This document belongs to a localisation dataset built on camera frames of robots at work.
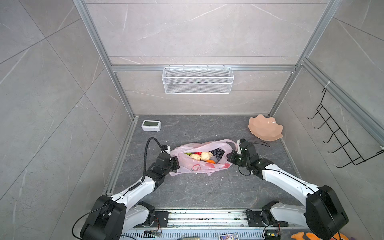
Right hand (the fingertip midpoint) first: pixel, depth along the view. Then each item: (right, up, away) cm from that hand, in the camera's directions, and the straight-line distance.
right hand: (225, 153), depth 87 cm
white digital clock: (-50, +17, +21) cm, 57 cm away
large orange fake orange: (-9, -5, +3) cm, 11 cm away
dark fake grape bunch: (-4, 0, +6) cm, 7 cm away
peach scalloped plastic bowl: (+35, +15, +23) cm, 44 cm away
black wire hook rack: (+49, +18, -14) cm, 54 cm away
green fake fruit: (-22, -1, +6) cm, 23 cm away
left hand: (-28, -1, +1) cm, 28 cm away
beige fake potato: (-18, -2, +4) cm, 18 cm away
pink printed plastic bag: (-22, -7, -1) cm, 23 cm away
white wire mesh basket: (-17, +48, +14) cm, 53 cm away
